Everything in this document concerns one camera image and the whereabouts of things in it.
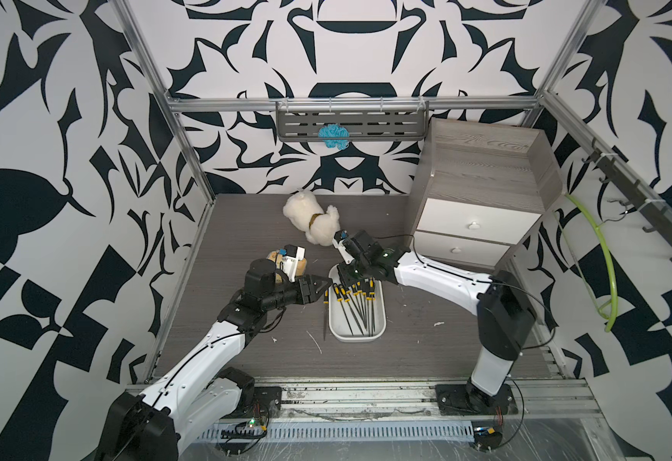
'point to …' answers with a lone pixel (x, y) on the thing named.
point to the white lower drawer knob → (456, 250)
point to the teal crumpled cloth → (334, 130)
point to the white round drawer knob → (474, 226)
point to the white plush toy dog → (305, 212)
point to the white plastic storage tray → (357, 313)
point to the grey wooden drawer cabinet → (482, 185)
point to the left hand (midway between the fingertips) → (326, 276)
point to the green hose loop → (614, 303)
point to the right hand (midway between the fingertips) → (340, 267)
